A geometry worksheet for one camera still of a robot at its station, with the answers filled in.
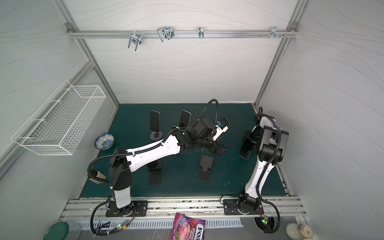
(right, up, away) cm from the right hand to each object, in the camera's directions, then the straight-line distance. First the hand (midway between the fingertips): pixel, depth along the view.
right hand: (250, 143), depth 97 cm
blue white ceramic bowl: (-97, +1, 0) cm, 97 cm away
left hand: (-23, +3, -25) cm, 34 cm away
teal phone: (-4, -3, -4) cm, 6 cm away
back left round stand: (-64, +4, +5) cm, 64 cm away
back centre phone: (-43, +17, -2) cm, 46 cm away
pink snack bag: (-40, -33, -30) cm, 60 cm away
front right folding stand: (-31, -13, -17) cm, 38 cm away
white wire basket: (-100, +12, -29) cm, 104 cm away
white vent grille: (-50, -34, -27) cm, 66 cm away
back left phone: (-62, +15, -3) cm, 64 cm away
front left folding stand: (-59, -15, -14) cm, 63 cm away
